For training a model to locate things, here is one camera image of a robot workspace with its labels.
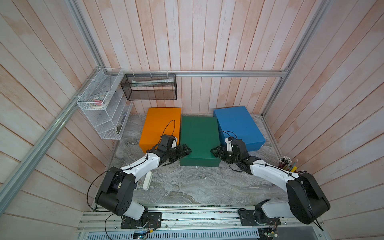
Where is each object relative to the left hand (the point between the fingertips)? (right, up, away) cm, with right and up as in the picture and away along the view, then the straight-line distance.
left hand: (186, 155), depth 87 cm
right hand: (+17, +2, +1) cm, 17 cm away
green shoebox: (+10, +12, +5) cm, 16 cm away
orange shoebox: (-14, +20, -12) cm, 27 cm away
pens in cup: (+52, -2, -11) cm, 53 cm away
